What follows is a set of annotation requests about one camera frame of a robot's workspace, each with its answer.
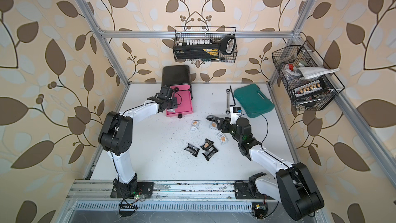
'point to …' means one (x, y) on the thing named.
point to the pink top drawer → (180, 87)
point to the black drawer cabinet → (177, 75)
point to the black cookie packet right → (209, 154)
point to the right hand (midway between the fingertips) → (220, 118)
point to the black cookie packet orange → (208, 143)
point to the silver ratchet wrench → (228, 93)
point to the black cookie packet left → (192, 149)
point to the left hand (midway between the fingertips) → (175, 101)
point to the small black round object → (211, 117)
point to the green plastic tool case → (253, 100)
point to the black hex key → (233, 97)
